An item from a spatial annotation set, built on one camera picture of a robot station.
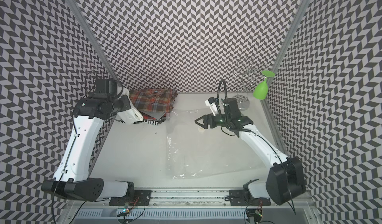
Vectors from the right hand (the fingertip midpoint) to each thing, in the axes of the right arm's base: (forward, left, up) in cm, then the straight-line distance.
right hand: (200, 123), depth 76 cm
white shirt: (-1, +33, +9) cm, 34 cm away
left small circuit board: (-35, +34, -17) cm, 52 cm away
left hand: (+4, +37, +11) cm, 38 cm away
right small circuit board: (-37, -25, -20) cm, 49 cm away
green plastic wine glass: (+22, -37, +1) cm, 43 cm away
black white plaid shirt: (+13, +33, -19) cm, 40 cm away
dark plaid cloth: (+25, +29, -10) cm, 40 cm away
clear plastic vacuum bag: (-6, +4, -22) cm, 23 cm away
